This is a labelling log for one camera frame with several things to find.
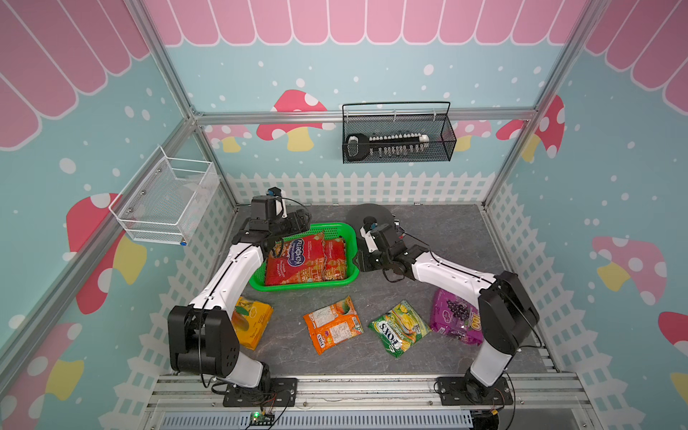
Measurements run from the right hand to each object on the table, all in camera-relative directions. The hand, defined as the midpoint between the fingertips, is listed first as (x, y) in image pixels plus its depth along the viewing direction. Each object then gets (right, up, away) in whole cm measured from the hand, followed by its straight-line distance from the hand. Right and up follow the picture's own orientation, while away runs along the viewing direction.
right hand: (357, 258), depth 88 cm
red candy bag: (-22, -2, +6) cm, 22 cm away
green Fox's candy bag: (+13, -22, -5) cm, 26 cm away
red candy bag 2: (-8, 0, +9) cm, 12 cm away
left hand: (-18, +12, -3) cm, 22 cm away
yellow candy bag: (-34, -19, -5) cm, 39 cm away
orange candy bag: (-8, -21, -3) cm, 22 cm away
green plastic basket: (-3, +9, +10) cm, 13 cm away
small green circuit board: (-28, -42, -15) cm, 53 cm away
